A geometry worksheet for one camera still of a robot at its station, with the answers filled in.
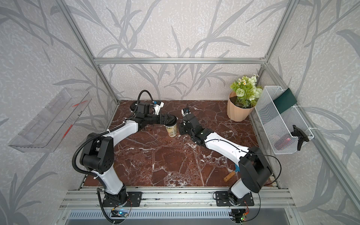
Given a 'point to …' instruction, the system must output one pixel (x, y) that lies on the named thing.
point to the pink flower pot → (235, 112)
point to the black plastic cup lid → (133, 106)
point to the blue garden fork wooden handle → (236, 169)
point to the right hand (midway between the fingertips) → (181, 122)
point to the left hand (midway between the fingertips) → (169, 118)
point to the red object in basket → (283, 142)
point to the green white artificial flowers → (246, 91)
